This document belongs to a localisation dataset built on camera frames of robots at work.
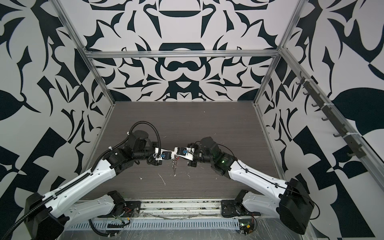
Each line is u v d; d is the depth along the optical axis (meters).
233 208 0.74
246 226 0.71
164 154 0.59
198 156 0.63
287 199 0.40
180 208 0.76
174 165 0.65
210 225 0.71
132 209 0.73
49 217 0.38
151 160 0.59
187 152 0.59
